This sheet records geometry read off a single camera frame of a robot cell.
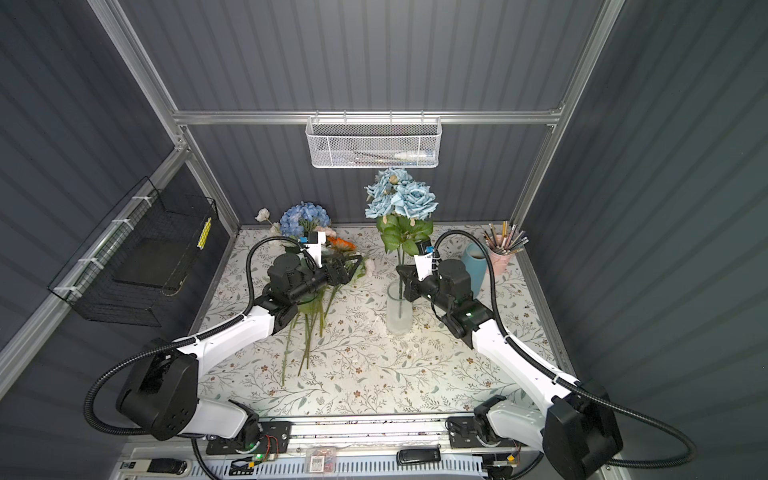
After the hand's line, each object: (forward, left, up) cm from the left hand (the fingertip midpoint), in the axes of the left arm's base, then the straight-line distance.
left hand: (357, 260), depth 78 cm
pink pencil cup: (+13, -46, -18) cm, 51 cm away
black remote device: (-40, -15, -25) cm, 50 cm away
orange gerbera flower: (+16, +7, -12) cm, 21 cm away
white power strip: (-42, +45, -21) cm, 65 cm away
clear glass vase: (-8, -11, -13) cm, 18 cm away
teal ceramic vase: (+4, -32, -4) cm, 33 cm away
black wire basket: (-2, +54, +4) cm, 54 cm away
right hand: (-2, -12, 0) cm, 12 cm away
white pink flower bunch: (-2, +15, -23) cm, 28 cm away
